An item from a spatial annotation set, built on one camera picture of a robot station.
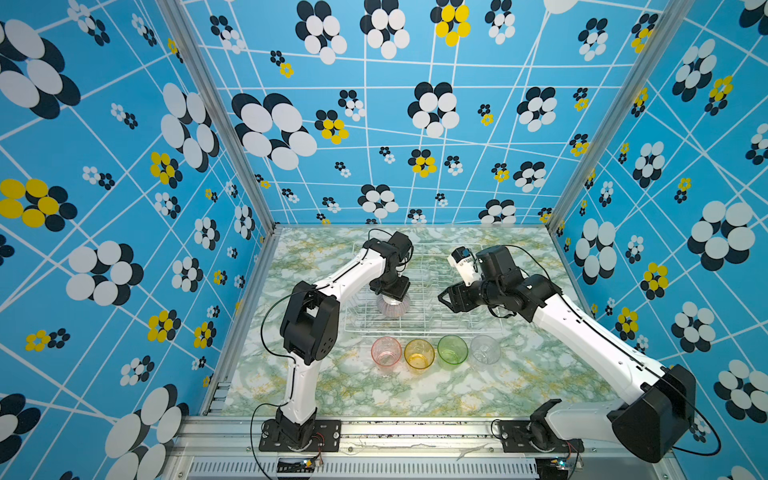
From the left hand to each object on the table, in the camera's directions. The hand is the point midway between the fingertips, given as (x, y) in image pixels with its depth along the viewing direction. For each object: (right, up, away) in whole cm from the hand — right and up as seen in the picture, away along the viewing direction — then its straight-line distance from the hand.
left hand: (397, 292), depth 92 cm
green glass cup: (+16, -16, -7) cm, 24 cm away
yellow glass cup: (+6, -18, -6) cm, 20 cm away
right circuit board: (+36, -38, -22) cm, 57 cm away
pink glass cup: (-3, -17, -5) cm, 18 cm away
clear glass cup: (+26, -16, -5) cm, 31 cm away
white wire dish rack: (+12, +4, +13) cm, 19 cm away
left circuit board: (-25, -39, -20) cm, 51 cm away
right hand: (+14, +2, -13) cm, 19 cm away
